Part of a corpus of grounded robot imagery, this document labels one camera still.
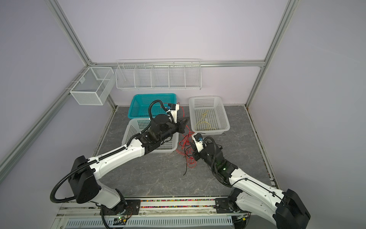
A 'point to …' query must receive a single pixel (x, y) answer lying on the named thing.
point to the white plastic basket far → (208, 115)
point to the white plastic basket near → (134, 126)
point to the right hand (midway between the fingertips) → (192, 142)
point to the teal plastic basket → (139, 105)
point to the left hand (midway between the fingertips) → (190, 120)
